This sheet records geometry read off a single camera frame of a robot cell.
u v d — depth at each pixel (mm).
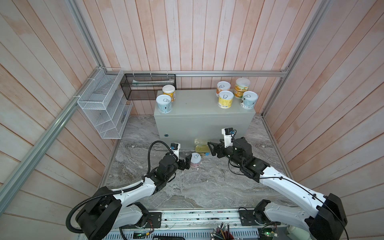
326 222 378
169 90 746
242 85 765
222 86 786
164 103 713
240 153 568
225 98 728
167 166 614
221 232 603
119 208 429
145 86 963
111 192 453
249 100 724
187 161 746
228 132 648
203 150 949
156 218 732
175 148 715
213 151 695
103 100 768
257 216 663
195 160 887
